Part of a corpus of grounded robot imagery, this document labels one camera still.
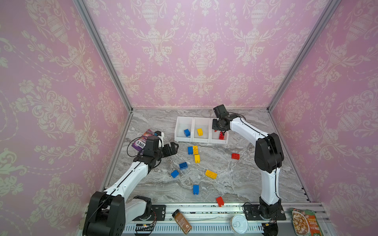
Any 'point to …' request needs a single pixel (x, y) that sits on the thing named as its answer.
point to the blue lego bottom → (196, 189)
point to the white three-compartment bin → (192, 123)
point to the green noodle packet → (305, 222)
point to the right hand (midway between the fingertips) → (216, 125)
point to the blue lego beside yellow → (190, 149)
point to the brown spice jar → (182, 222)
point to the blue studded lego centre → (183, 165)
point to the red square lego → (235, 156)
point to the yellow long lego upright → (195, 150)
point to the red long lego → (221, 138)
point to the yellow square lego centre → (197, 159)
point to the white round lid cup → (238, 224)
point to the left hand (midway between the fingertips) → (173, 147)
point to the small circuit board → (144, 227)
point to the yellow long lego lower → (210, 174)
